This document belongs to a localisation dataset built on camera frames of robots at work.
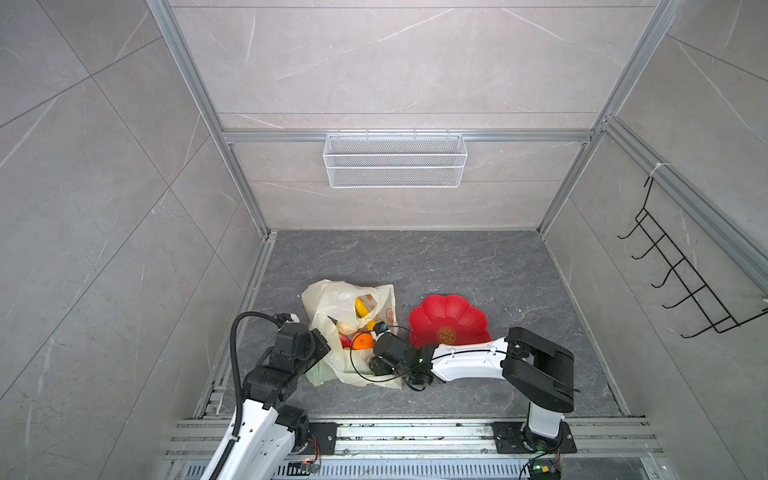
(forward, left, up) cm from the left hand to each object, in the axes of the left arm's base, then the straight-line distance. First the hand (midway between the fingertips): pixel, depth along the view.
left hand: (326, 331), depth 79 cm
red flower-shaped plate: (+8, -36, -13) cm, 39 cm away
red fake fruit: (+1, -4, -10) cm, 11 cm away
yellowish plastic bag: (+4, -8, +7) cm, 11 cm away
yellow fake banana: (+13, -8, -11) cm, 18 cm away
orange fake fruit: (0, -9, -8) cm, 13 cm away
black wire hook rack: (-4, -84, +21) cm, 86 cm away
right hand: (-4, -13, -12) cm, 18 cm away
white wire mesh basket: (+54, -21, +17) cm, 60 cm away
